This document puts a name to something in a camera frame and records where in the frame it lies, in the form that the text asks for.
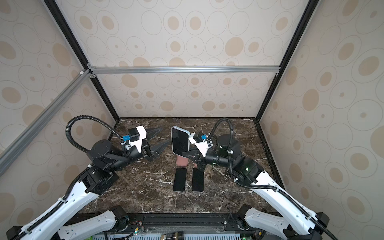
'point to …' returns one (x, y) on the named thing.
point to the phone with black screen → (197, 185)
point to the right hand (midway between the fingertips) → (186, 152)
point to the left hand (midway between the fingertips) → (166, 136)
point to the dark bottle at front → (177, 235)
